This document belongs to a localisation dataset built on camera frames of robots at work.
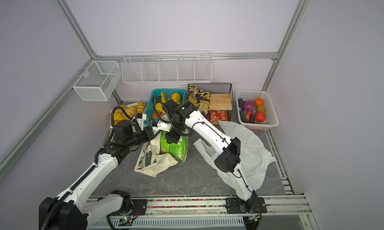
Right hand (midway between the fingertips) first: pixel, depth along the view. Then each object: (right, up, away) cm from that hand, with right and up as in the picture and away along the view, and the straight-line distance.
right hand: (170, 141), depth 76 cm
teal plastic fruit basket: (-19, +27, +41) cm, 52 cm away
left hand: (-5, +5, +1) cm, 7 cm away
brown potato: (+62, +19, +36) cm, 74 cm away
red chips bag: (+29, +13, +29) cm, 43 cm away
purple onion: (+50, +20, +31) cm, 62 cm away
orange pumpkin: (+60, +23, +37) cm, 74 cm away
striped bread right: (-30, +20, +37) cm, 52 cm away
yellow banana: (-14, +30, +40) cm, 52 cm away
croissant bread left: (-45, +12, +33) cm, 57 cm away
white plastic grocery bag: (+47, -14, +11) cm, 50 cm away
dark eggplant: (+46, +11, +26) cm, 53 cm away
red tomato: (+57, +12, +26) cm, 64 cm away
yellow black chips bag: (+15, +24, +20) cm, 35 cm away
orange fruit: (-3, +28, +36) cm, 46 cm away
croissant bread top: (-44, +17, +34) cm, 58 cm away
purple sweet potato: (+53, +12, +30) cm, 62 cm away
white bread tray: (-19, +15, -9) cm, 26 cm away
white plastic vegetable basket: (+65, +12, +26) cm, 71 cm away
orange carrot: (+51, +14, +32) cm, 62 cm away
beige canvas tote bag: (-9, -9, -3) cm, 13 cm away
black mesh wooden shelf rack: (+30, +23, +24) cm, 44 cm away
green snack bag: (+5, -3, -5) cm, 8 cm away
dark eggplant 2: (+46, +23, +34) cm, 61 cm away
